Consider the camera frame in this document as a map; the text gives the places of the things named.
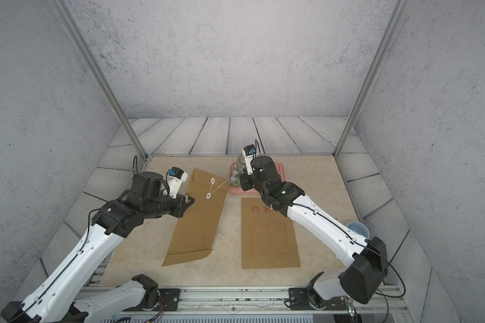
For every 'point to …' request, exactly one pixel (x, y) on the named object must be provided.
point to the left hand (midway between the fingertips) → (196, 200)
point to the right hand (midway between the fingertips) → (244, 168)
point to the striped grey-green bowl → (241, 163)
